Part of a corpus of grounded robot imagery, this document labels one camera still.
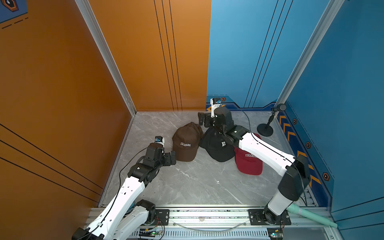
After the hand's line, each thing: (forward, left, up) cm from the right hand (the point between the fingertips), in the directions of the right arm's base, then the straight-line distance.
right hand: (205, 113), depth 80 cm
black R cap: (-7, -9, -24) cm, 27 cm away
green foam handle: (-40, -43, -26) cm, 64 cm away
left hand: (-16, +20, -14) cm, 29 cm away
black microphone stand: (+10, -45, -27) cm, 54 cm away
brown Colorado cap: (-5, +12, -19) cm, 23 cm away
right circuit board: (-50, -34, -32) cm, 68 cm away
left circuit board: (-50, +28, -32) cm, 66 cm away
